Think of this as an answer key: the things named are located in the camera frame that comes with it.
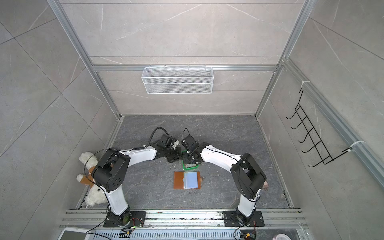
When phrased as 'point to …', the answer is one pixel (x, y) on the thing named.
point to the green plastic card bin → (186, 166)
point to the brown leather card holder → (182, 180)
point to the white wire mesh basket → (177, 80)
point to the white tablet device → (72, 233)
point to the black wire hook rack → (316, 141)
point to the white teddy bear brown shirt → (95, 196)
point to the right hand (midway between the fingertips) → (186, 158)
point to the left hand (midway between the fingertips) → (186, 154)
